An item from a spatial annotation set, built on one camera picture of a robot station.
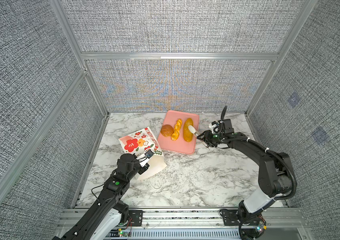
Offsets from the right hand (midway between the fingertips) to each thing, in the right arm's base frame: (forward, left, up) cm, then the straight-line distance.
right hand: (198, 138), depth 91 cm
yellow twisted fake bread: (+11, +13, -8) cm, 19 cm away
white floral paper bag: (-7, +32, +2) cm, 33 cm away
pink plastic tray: (+2, +11, -11) cm, 16 cm away
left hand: (-13, +31, +3) cm, 34 cm away
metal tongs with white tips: (+7, +3, 0) cm, 8 cm away
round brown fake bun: (+11, +20, -6) cm, 24 cm away
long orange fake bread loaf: (+8, +5, -7) cm, 12 cm away
